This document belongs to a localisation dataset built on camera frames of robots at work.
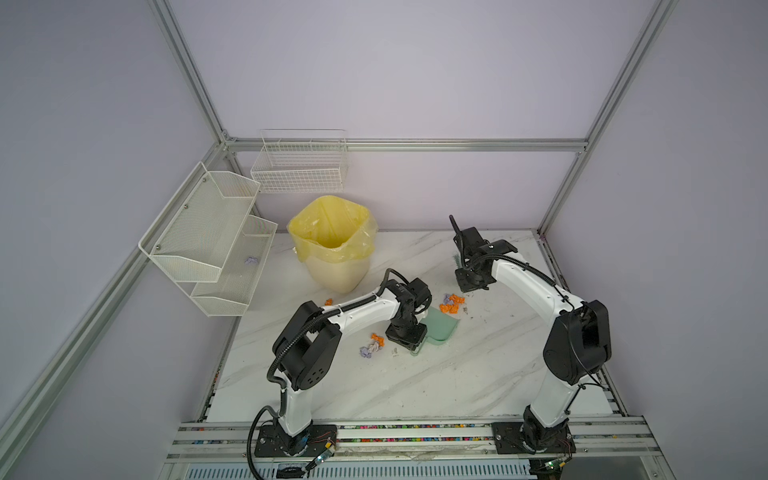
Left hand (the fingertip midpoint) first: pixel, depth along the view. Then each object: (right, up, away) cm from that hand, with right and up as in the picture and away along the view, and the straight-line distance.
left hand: (412, 349), depth 83 cm
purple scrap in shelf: (-51, +25, +10) cm, 57 cm away
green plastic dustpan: (+10, +3, +12) cm, 16 cm away
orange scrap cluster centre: (+14, +9, +15) cm, 23 cm away
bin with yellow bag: (-27, +34, +24) cm, 49 cm away
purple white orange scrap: (-10, 0, +5) cm, 12 cm away
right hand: (+18, +19, +6) cm, 27 cm away
